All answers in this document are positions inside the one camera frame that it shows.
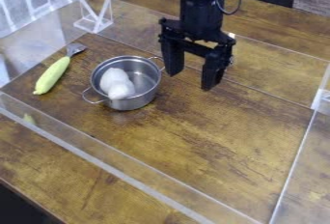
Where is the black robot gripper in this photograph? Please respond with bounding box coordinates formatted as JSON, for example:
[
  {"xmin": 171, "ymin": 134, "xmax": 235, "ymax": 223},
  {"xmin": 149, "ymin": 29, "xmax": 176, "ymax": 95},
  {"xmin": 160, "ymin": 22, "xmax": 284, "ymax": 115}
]
[{"xmin": 160, "ymin": 0, "xmax": 236, "ymax": 91}]

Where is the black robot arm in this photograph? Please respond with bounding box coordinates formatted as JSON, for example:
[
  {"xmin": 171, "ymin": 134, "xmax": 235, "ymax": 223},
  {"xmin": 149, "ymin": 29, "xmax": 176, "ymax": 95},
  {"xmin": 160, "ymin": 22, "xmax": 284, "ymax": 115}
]
[{"xmin": 159, "ymin": 0, "xmax": 236, "ymax": 91}]

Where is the silver metal pot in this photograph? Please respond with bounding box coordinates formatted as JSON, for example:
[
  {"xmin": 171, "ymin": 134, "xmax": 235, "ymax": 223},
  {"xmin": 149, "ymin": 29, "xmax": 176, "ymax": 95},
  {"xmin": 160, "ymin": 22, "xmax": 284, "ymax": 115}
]
[{"xmin": 83, "ymin": 55, "xmax": 163, "ymax": 111}]

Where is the clear acrylic triangle stand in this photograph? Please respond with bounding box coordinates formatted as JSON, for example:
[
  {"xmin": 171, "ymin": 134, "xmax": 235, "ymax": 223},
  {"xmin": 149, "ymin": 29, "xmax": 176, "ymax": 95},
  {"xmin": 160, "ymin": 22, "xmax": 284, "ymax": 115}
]
[{"xmin": 73, "ymin": 0, "xmax": 113, "ymax": 34}]

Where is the grey metal spatula head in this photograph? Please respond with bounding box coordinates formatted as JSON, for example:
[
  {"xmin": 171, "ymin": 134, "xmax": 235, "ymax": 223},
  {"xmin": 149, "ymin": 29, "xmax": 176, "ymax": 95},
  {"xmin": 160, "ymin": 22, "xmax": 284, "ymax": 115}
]
[{"xmin": 67, "ymin": 43, "xmax": 87, "ymax": 57}]

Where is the yellow green corn cob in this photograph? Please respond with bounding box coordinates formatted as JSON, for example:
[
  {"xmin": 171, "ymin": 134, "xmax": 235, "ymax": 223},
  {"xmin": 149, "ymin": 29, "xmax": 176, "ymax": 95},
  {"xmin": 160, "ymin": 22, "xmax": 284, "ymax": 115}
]
[{"xmin": 33, "ymin": 56, "xmax": 71, "ymax": 95}]

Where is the clear acrylic front barrier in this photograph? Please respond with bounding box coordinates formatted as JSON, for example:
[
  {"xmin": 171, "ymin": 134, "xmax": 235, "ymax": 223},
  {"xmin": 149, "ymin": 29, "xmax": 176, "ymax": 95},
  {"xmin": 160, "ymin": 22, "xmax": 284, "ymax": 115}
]
[{"xmin": 0, "ymin": 92, "xmax": 262, "ymax": 224}]

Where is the clear acrylic barrier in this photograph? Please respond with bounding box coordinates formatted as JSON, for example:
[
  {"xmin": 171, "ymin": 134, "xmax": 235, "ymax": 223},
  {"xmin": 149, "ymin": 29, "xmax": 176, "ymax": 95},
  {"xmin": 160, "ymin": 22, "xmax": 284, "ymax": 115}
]
[
  {"xmin": 0, "ymin": 92, "xmax": 262, "ymax": 224},
  {"xmin": 270, "ymin": 65, "xmax": 330, "ymax": 224}
]

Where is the clear acrylic right barrier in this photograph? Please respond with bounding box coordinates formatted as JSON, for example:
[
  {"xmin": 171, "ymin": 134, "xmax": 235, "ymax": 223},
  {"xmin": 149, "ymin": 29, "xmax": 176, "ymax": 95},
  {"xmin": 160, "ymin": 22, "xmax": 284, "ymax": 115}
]
[{"xmin": 270, "ymin": 65, "xmax": 330, "ymax": 224}]

